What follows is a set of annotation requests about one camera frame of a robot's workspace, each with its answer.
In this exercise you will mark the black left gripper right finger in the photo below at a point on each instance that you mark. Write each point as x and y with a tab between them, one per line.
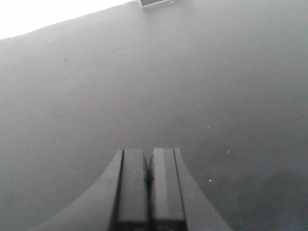
168	192

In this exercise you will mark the black socket box white outlet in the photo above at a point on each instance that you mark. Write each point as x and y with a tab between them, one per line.
154	3

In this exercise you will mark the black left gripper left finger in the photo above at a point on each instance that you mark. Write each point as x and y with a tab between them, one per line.
130	192

